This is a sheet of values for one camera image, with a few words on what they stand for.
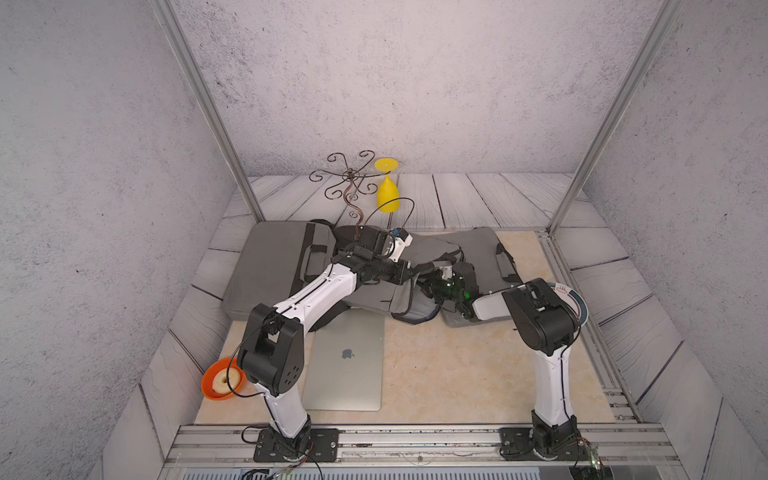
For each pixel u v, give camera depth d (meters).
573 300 0.99
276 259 1.07
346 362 0.87
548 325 0.56
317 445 0.74
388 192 1.00
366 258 0.69
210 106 0.85
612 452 0.73
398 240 0.78
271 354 0.46
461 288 0.82
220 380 0.79
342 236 1.14
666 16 0.70
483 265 1.08
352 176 0.94
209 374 0.80
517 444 0.73
